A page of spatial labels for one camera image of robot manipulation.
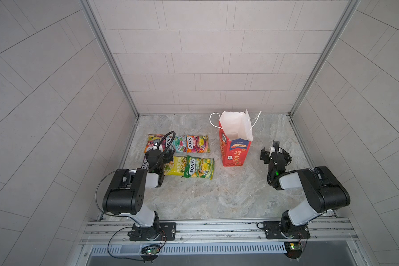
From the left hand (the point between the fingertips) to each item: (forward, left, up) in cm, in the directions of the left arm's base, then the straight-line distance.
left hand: (164, 145), depth 94 cm
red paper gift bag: (+9, -42, -4) cm, 43 cm away
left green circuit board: (-48, -3, -1) cm, 48 cm away
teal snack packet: (+3, -8, -3) cm, 9 cm away
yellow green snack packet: (-13, -9, -1) cm, 15 cm away
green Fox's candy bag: (-12, -19, -3) cm, 23 cm away
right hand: (-1, -62, 0) cm, 62 cm away
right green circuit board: (-47, -61, -5) cm, 77 cm away
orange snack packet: (+2, -19, -2) cm, 19 cm away
